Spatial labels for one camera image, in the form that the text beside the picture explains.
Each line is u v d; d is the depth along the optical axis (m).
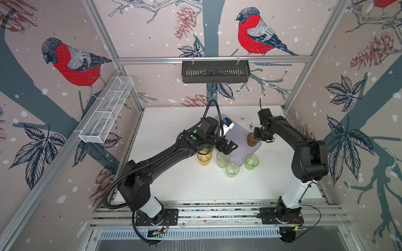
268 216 0.74
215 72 1.05
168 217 0.73
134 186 0.42
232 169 0.88
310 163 0.49
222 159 0.92
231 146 0.67
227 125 0.67
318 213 0.67
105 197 0.39
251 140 0.96
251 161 0.90
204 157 0.92
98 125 0.73
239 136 1.07
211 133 0.60
